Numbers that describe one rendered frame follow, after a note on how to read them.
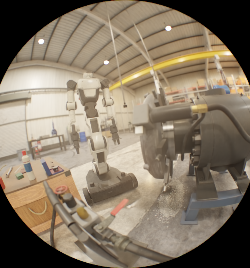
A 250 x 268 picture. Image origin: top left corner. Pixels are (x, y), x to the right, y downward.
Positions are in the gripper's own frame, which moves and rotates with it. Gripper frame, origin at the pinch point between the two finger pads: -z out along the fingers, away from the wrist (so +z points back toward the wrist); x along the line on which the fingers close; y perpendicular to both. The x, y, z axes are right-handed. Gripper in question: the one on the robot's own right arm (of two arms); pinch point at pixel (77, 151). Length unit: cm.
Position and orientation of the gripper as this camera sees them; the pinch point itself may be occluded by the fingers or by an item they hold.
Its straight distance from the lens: 101.6
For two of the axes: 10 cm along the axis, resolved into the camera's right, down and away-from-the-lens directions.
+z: -2.5, -9.6, 1.0
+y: 8.7, -1.8, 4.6
